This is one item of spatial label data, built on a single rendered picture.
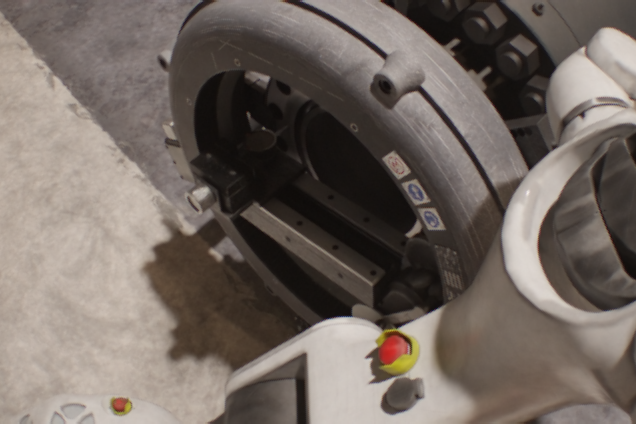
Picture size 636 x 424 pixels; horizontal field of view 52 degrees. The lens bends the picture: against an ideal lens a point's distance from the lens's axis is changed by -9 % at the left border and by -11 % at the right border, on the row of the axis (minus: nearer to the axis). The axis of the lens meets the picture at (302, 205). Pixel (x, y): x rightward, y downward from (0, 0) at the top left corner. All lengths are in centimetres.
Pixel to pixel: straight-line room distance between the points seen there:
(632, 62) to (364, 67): 33
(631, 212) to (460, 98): 41
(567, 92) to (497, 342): 25
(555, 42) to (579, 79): 49
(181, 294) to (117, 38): 122
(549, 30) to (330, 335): 65
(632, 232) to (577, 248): 4
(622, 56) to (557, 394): 32
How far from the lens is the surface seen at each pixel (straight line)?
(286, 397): 75
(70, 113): 243
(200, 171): 115
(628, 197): 48
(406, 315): 106
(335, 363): 68
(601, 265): 47
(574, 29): 120
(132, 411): 128
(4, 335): 191
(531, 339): 49
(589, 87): 65
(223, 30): 100
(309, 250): 114
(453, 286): 95
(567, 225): 49
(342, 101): 87
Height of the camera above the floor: 146
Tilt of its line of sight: 49 degrees down
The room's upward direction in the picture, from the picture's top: 6 degrees counter-clockwise
